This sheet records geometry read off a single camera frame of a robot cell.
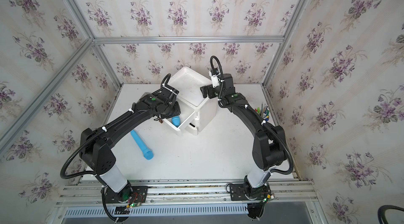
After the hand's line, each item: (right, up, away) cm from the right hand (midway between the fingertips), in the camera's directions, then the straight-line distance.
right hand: (212, 87), depth 87 cm
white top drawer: (-14, -17, -4) cm, 22 cm away
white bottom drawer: (-11, -24, +1) cm, 27 cm away
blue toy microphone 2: (-19, -18, -9) cm, 28 cm away
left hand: (-18, -14, -3) cm, 23 cm away
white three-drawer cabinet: (-8, -14, -7) cm, 18 cm away
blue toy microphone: (-34, -36, -5) cm, 50 cm away
